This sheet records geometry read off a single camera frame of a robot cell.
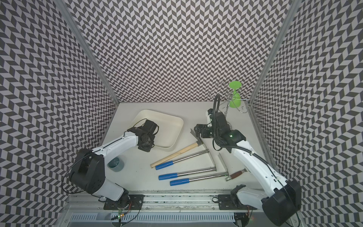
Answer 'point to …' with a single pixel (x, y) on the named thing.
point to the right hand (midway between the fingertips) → (201, 131)
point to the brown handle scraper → (235, 174)
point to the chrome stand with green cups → (231, 94)
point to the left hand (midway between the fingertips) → (152, 143)
